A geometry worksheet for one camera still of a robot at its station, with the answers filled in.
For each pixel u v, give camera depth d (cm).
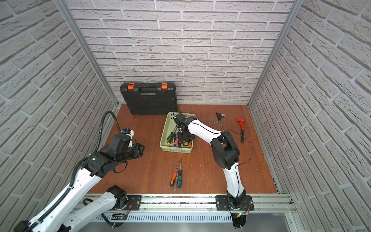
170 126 105
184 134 80
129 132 66
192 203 76
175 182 79
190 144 94
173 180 79
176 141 94
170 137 97
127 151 57
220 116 110
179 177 81
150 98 99
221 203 74
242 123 107
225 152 52
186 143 89
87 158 48
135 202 74
